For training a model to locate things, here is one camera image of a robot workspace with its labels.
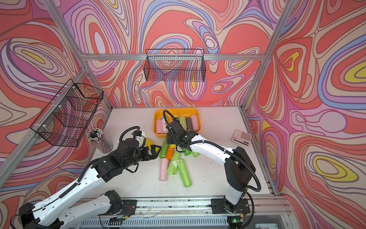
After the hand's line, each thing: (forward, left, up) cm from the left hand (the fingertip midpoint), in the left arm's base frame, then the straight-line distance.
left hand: (157, 149), depth 72 cm
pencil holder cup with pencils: (+10, +38, -3) cm, 39 cm away
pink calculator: (+19, -54, -18) cm, 60 cm away
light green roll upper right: (+6, -21, -18) cm, 28 cm away
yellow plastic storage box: (+42, -16, -16) cm, 48 cm away
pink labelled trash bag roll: (+28, +5, -17) cm, 33 cm away
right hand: (+10, -6, -7) cm, 14 cm away
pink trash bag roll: (-4, -2, -18) cm, 18 cm away
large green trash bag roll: (-5, -14, -17) cm, 23 cm away
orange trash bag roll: (+7, -5, -18) cm, 19 cm away
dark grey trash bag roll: (+28, -18, -14) cm, 36 cm away
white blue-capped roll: (+24, 0, -16) cm, 29 cm away
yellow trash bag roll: (+6, -7, -5) cm, 11 cm away
